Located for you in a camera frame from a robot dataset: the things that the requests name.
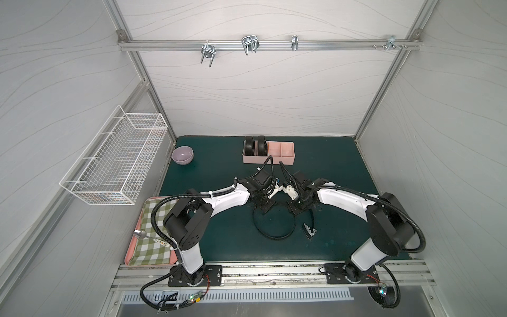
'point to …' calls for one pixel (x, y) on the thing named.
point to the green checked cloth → (146, 251)
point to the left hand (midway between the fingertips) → (272, 205)
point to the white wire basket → (113, 168)
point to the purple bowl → (182, 155)
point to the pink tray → (131, 240)
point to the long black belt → (249, 146)
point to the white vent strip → (249, 295)
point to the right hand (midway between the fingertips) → (291, 208)
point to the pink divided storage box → (280, 151)
